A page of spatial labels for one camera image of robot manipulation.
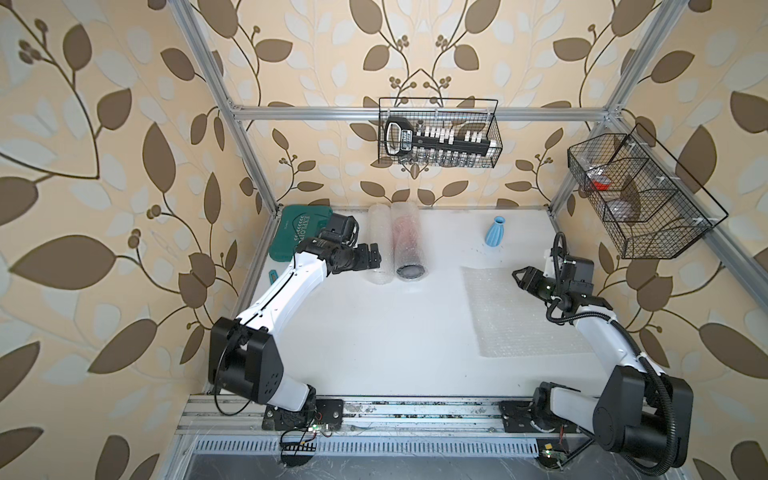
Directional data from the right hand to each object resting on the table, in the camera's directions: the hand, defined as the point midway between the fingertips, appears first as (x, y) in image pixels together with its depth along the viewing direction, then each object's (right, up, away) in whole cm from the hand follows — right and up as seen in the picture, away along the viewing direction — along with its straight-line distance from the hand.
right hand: (521, 276), depth 87 cm
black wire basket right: (+26, +20, -14) cm, 35 cm away
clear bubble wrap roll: (-42, +13, +17) cm, 48 cm away
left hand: (-47, +6, -3) cm, 47 cm away
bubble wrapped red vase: (-33, +7, +9) cm, 35 cm away
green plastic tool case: (-74, +17, +21) cm, 79 cm away
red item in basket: (+19, +26, -6) cm, 32 cm away
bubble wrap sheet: (-2, -14, +3) cm, 14 cm away
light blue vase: (-3, +13, +15) cm, 20 cm away
